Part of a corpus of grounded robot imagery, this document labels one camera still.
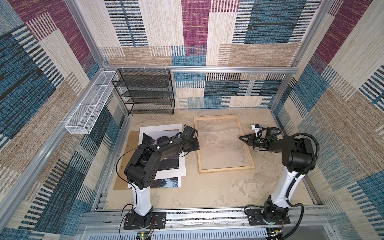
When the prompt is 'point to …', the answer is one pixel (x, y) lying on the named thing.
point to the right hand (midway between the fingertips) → (240, 138)
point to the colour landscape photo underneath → (171, 182)
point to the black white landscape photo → (172, 166)
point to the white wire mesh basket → (83, 119)
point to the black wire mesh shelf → (145, 91)
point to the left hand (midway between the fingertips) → (198, 144)
